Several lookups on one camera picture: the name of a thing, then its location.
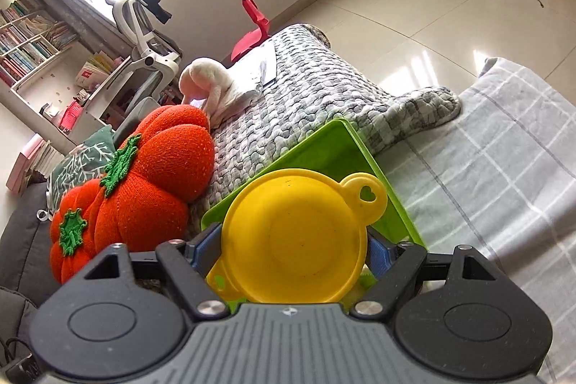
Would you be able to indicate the stack of books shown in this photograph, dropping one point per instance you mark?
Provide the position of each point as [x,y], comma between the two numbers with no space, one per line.
[38,157]

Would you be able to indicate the yellow toy pot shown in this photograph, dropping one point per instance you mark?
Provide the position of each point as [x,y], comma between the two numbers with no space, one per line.
[297,236]

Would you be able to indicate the white office chair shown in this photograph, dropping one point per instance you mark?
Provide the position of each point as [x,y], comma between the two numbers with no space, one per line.
[153,64]

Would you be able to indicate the large orange pumpkin cushion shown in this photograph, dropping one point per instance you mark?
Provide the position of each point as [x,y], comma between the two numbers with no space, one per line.
[159,170]

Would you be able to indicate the teal leaf pattern pillow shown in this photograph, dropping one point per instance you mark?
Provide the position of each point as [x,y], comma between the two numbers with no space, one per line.
[83,163]

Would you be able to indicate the dark grey sofa backrest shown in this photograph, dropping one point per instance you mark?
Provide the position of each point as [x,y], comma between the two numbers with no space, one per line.
[26,281]

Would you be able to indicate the grey grid blanket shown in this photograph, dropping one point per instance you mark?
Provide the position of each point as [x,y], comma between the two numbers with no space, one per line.
[501,178]

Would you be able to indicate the checkered grey sofa cover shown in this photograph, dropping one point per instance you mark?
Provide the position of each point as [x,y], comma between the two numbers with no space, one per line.
[313,86]

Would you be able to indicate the papers on sofa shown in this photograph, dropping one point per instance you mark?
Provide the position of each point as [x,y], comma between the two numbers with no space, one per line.
[255,70]

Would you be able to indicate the small orange pumpkin cushion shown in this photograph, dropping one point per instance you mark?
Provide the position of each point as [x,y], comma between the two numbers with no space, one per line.
[71,231]

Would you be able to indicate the red plastic stool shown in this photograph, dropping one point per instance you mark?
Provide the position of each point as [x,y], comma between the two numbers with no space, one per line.
[255,37]

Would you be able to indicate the white desk with bookshelf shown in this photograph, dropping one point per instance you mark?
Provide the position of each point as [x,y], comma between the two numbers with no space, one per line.
[41,61]

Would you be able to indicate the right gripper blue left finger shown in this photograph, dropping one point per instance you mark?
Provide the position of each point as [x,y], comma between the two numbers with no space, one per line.
[185,267]

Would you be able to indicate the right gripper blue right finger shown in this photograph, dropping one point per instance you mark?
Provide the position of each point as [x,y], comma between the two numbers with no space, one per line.
[396,268]

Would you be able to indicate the pink plush toy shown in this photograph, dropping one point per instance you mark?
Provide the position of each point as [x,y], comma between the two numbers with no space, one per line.
[208,81]

